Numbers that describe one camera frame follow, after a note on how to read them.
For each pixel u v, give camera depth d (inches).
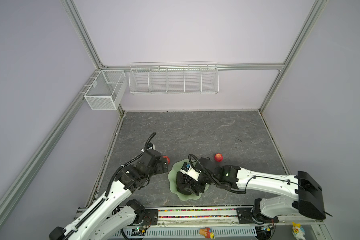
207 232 26.5
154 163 22.6
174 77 39.3
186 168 25.3
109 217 21.8
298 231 26.3
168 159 36.3
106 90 39.9
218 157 35.9
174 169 32.4
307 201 15.4
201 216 29.7
